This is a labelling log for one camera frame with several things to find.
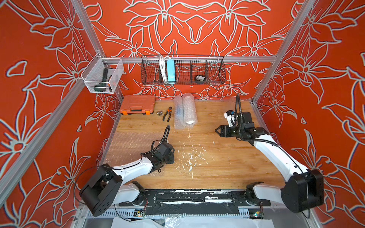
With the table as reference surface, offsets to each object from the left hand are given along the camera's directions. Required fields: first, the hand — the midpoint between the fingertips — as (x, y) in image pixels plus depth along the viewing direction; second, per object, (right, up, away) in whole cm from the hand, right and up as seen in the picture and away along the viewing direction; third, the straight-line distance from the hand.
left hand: (172, 155), depth 88 cm
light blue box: (-1, +52, +2) cm, 52 cm away
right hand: (+27, +17, -7) cm, 33 cm away
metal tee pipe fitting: (-12, +27, +22) cm, 37 cm away
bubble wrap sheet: (-31, +4, +4) cm, 32 cm away
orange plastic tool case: (-29, +34, +22) cm, 50 cm away
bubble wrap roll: (+12, +26, +12) cm, 31 cm away
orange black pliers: (-4, +29, +25) cm, 38 cm away
